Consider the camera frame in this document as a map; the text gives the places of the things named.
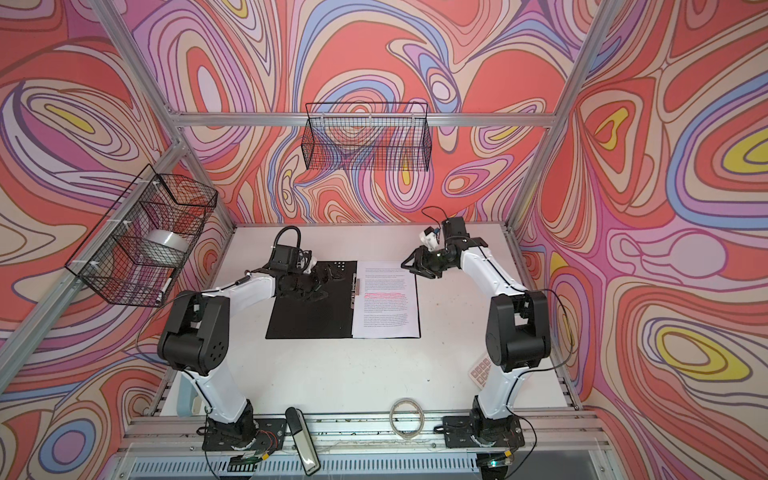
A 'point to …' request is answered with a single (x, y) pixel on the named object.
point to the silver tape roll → (168, 238)
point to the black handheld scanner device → (299, 426)
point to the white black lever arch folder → (329, 317)
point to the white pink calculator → (479, 373)
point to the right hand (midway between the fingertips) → (407, 271)
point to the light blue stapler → (186, 393)
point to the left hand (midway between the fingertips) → (338, 281)
